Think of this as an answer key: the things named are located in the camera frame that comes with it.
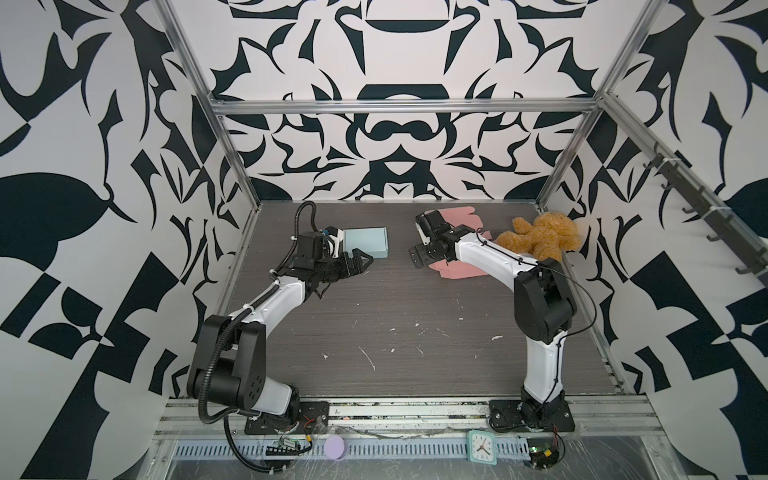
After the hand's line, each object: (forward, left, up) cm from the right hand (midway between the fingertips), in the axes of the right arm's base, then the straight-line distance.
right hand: (429, 249), depth 96 cm
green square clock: (-51, -8, -6) cm, 52 cm away
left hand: (-8, +20, +7) cm, 23 cm away
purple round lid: (-52, +25, +1) cm, 57 cm away
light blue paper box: (+7, +18, -5) cm, 20 cm away
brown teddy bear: (+7, -42, -2) cm, 42 cm away
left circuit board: (-51, +37, -8) cm, 63 cm away
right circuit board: (-52, -22, -10) cm, 58 cm away
